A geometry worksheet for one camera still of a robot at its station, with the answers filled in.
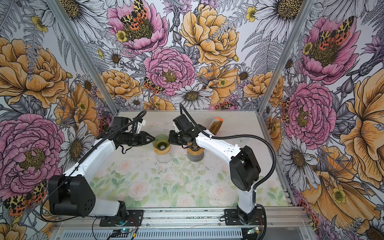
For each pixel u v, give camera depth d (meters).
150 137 0.82
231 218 0.74
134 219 0.73
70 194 0.42
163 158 0.94
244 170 0.47
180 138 0.71
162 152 0.86
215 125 1.02
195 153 0.87
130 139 0.71
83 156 0.89
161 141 0.88
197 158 0.91
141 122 0.78
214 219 0.76
